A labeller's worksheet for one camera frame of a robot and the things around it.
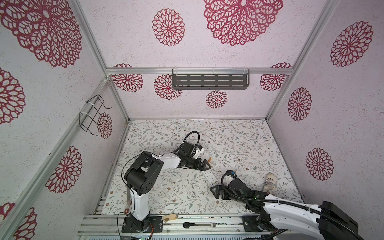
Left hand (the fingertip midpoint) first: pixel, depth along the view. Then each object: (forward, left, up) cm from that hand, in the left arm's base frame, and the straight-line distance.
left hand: (205, 168), depth 91 cm
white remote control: (-5, -3, 0) cm, 6 cm away
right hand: (-13, -4, +2) cm, 14 cm away
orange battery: (+8, -4, -2) cm, 9 cm away
